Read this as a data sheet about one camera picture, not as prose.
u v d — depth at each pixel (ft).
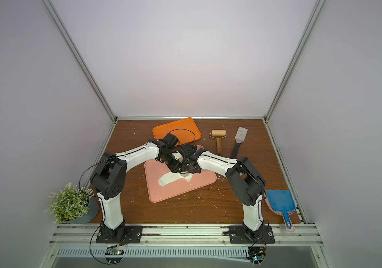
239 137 3.61
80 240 2.38
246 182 1.59
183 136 2.67
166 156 2.52
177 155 2.76
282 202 2.74
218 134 3.63
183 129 2.67
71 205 2.19
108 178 1.65
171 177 2.93
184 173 2.93
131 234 2.38
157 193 2.80
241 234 2.38
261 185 1.67
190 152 2.38
